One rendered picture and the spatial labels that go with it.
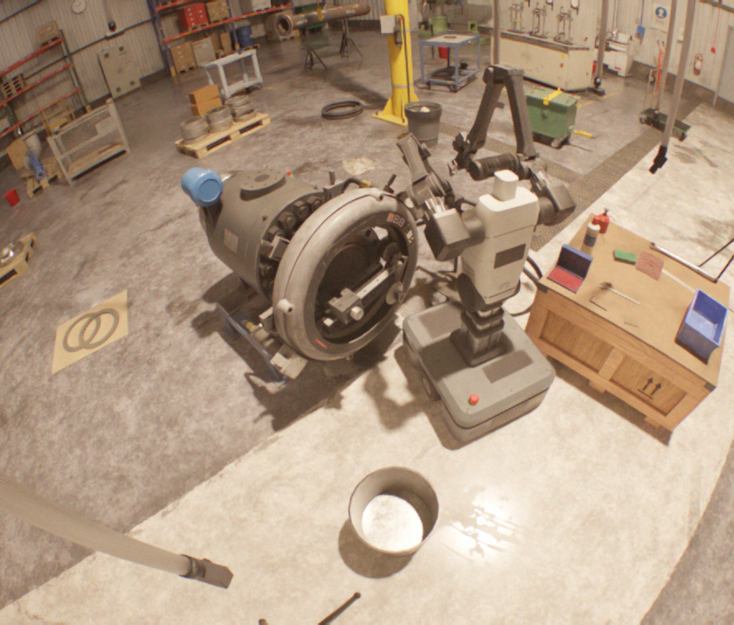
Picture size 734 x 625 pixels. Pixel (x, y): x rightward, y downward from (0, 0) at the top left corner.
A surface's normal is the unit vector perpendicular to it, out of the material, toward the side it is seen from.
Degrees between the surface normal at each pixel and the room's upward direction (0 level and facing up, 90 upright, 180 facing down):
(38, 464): 0
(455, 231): 30
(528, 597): 0
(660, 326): 0
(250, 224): 38
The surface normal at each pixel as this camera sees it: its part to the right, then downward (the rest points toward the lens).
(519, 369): -0.11, -0.67
